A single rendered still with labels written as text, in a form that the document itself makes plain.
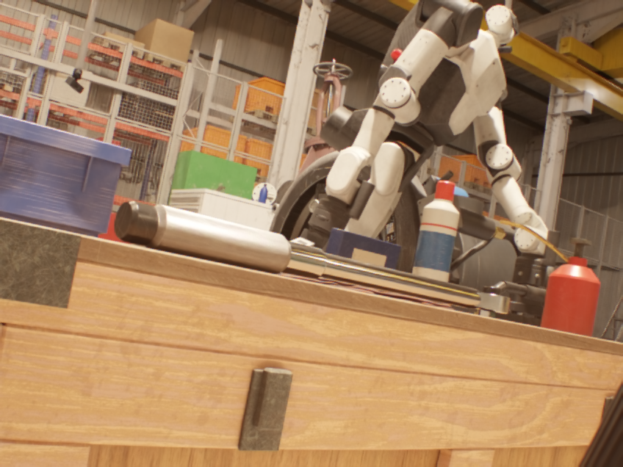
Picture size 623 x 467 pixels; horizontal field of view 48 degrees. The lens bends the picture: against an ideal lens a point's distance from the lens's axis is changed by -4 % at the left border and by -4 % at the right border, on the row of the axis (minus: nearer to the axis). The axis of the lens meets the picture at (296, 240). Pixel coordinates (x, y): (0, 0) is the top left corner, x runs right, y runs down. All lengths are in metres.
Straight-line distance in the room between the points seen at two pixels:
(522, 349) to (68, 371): 0.48
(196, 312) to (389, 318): 0.19
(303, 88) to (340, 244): 9.69
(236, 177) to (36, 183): 9.11
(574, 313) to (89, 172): 0.69
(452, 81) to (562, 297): 1.00
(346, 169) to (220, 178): 8.09
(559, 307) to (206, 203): 5.27
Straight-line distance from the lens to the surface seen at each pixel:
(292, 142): 10.83
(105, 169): 0.90
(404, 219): 2.22
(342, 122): 2.04
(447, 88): 1.99
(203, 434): 0.53
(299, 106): 10.95
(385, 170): 1.97
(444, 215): 1.29
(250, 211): 6.41
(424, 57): 1.87
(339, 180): 1.78
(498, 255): 2.70
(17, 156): 0.87
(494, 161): 2.13
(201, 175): 9.73
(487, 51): 2.01
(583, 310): 1.11
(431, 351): 0.67
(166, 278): 0.49
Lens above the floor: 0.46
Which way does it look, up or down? 4 degrees up
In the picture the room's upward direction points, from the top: 11 degrees clockwise
